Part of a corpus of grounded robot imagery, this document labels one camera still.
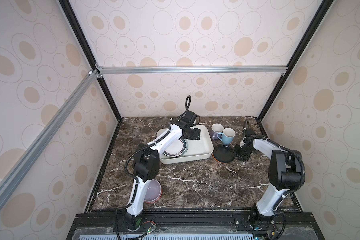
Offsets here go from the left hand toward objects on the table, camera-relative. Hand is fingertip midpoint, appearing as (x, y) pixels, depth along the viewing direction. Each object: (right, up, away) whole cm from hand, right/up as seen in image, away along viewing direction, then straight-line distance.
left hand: (200, 133), depth 91 cm
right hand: (+23, -14, +6) cm, 27 cm away
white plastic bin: (-2, -10, +11) cm, 15 cm away
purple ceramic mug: (+13, +3, +17) cm, 22 cm away
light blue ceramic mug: (+18, -2, +7) cm, 20 cm away
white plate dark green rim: (-15, -10, +9) cm, 20 cm away
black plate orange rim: (+15, -13, +4) cm, 20 cm away
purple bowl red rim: (-27, -31, -11) cm, 43 cm away
